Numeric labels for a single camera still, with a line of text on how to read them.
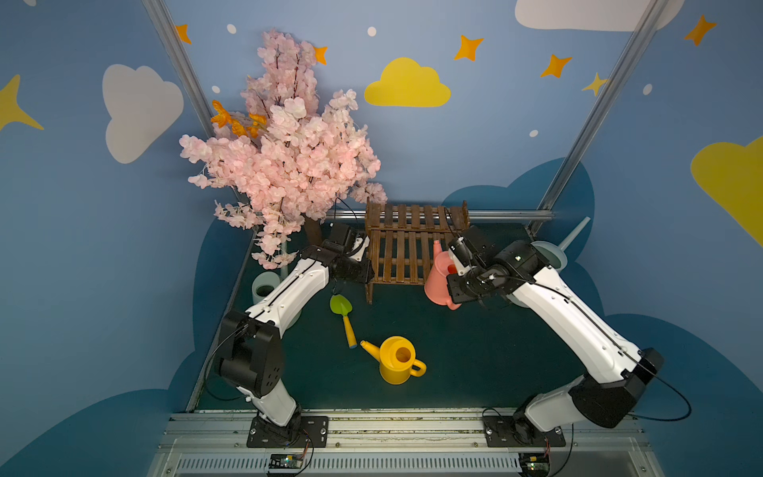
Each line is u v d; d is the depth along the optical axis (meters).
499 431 0.74
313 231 0.98
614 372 0.40
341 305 0.96
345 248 0.69
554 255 0.85
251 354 0.45
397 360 0.75
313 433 0.74
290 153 0.73
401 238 0.99
